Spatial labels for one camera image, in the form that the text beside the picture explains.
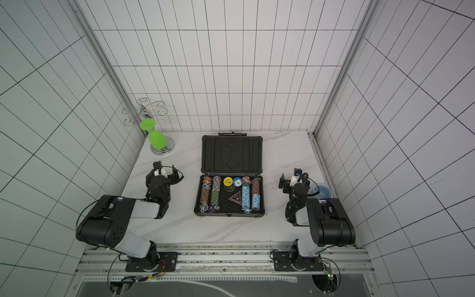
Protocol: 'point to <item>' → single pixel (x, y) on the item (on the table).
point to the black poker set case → (234, 154)
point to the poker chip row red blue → (256, 193)
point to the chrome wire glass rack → (142, 105)
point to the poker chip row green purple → (214, 205)
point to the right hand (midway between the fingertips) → (296, 173)
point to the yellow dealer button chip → (227, 181)
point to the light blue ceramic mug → (325, 192)
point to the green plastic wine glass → (156, 138)
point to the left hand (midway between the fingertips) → (164, 169)
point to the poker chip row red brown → (205, 195)
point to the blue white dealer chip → (237, 182)
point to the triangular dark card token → (236, 198)
